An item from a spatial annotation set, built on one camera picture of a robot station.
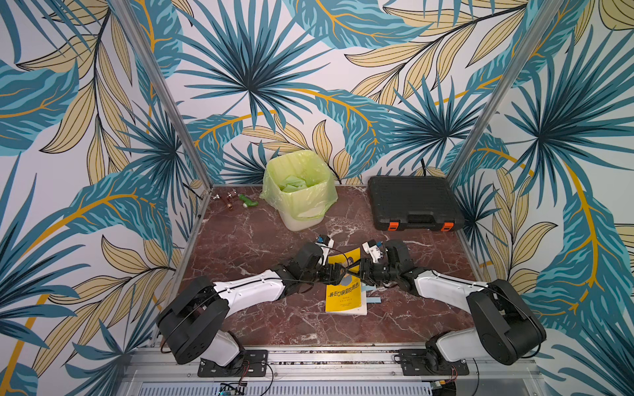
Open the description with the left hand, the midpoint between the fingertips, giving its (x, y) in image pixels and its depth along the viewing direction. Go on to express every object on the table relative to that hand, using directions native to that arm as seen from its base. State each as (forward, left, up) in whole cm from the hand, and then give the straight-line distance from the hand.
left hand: (337, 271), depth 83 cm
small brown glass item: (+33, +46, -8) cm, 57 cm away
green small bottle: (+35, +38, -7) cm, 52 cm away
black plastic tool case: (+31, -35, 0) cm, 47 cm away
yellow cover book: (-7, -4, -3) cm, 9 cm away
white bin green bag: (+22, +13, +17) cm, 30 cm away
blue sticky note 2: (-7, -13, -9) cm, 17 cm away
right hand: (0, -4, -1) cm, 4 cm away
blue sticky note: (-4, -11, -5) cm, 12 cm away
